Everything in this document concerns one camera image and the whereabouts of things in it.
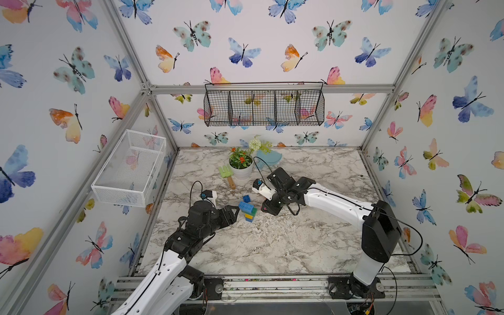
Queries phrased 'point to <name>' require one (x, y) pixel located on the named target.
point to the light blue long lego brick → (245, 207)
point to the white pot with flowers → (241, 161)
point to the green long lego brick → (254, 210)
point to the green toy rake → (227, 172)
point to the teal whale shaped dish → (272, 158)
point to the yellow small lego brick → (249, 216)
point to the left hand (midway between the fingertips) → (235, 209)
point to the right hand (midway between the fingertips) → (266, 204)
